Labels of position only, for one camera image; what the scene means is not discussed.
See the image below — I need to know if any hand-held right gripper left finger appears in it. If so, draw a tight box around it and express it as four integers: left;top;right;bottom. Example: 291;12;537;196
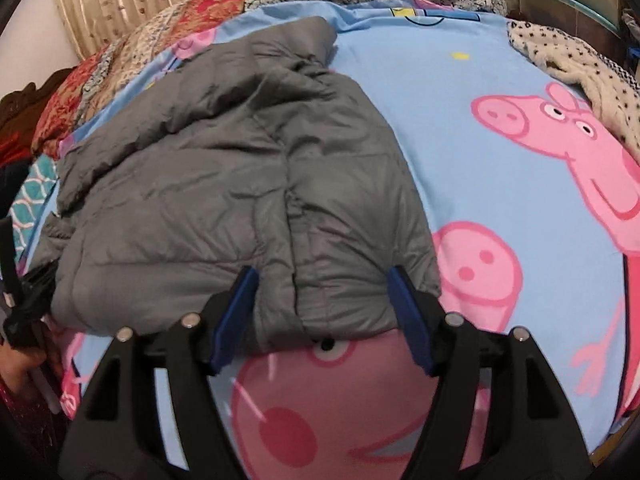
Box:
57;266;260;480

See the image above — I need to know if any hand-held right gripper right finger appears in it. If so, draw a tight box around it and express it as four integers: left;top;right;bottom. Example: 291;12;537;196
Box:
387;266;593;480

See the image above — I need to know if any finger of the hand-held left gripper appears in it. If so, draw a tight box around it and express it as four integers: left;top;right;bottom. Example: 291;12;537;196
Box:
2;262;56;350

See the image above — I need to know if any grey puffer jacket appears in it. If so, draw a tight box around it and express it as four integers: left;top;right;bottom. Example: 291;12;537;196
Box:
25;16;443;348

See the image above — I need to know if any person's left hand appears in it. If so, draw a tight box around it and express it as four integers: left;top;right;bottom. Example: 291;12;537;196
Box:
0;345;49;397

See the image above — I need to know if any teal wave pattern cloth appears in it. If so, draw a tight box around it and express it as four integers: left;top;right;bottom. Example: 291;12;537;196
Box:
10;154;61;266

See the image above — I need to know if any red cloth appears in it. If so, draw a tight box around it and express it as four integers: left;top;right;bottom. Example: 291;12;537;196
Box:
0;130;37;166

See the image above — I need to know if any carved wooden headboard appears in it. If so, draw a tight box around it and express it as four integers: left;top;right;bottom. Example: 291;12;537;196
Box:
0;67;76;131

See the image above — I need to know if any blue cartoon pig blanket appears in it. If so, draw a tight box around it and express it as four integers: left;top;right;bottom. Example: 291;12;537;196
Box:
50;0;640;480

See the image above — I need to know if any cream polka dot cloth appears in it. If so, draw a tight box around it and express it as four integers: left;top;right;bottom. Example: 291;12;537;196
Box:
507;20;640;161

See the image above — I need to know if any floral patchwork quilt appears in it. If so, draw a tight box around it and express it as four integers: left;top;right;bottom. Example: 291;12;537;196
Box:
32;0;508;161

